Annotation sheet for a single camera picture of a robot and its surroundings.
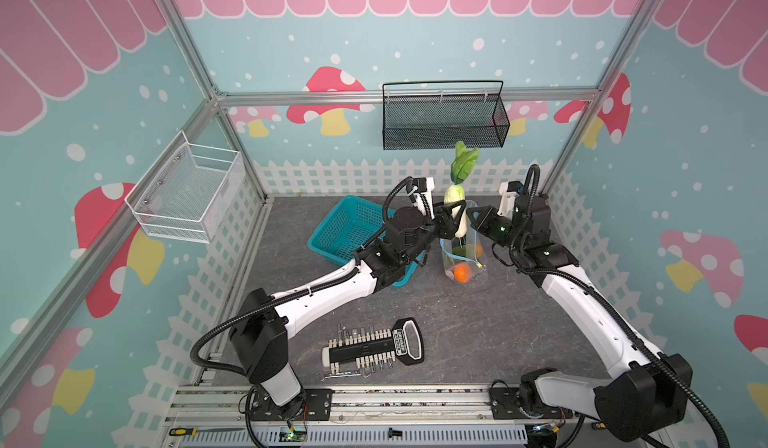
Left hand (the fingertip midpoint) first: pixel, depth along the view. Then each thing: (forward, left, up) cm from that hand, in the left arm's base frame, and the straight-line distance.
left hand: (460, 209), depth 70 cm
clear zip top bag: (-7, -1, -9) cm, 12 cm away
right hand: (+4, -2, -4) cm, 6 cm away
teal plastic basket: (+20, +34, -33) cm, 51 cm away
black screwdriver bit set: (-23, +20, -34) cm, 45 cm away
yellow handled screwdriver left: (-42, +62, -34) cm, 82 cm away
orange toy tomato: (-5, -4, -21) cm, 22 cm away
